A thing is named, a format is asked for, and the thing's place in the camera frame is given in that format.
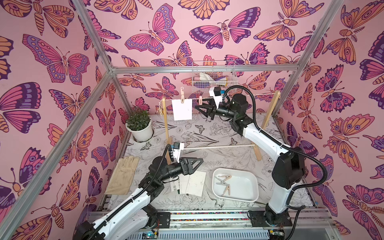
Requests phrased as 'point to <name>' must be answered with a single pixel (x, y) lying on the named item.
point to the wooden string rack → (265, 124)
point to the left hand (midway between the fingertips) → (200, 161)
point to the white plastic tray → (235, 184)
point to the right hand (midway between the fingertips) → (199, 102)
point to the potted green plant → (139, 123)
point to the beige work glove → (121, 178)
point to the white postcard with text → (175, 185)
